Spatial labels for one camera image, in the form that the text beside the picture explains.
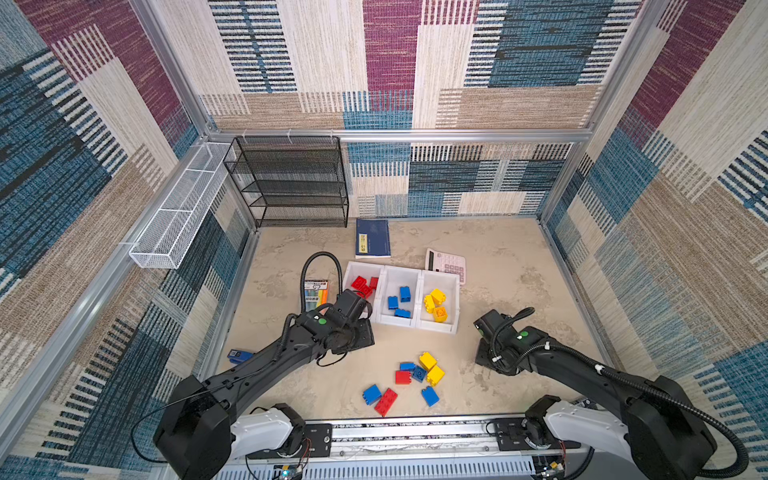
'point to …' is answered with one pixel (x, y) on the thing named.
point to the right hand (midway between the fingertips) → (487, 363)
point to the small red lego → (403, 378)
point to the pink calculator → (446, 263)
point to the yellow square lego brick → (440, 314)
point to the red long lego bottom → (386, 403)
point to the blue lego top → (393, 302)
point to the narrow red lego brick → (373, 282)
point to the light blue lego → (407, 366)
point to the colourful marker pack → (316, 293)
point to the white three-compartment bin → (421, 281)
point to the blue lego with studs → (402, 313)
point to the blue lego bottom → (430, 396)
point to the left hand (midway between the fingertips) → (368, 334)
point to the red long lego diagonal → (365, 292)
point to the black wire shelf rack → (290, 181)
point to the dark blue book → (372, 238)
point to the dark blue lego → (418, 373)
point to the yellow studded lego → (429, 303)
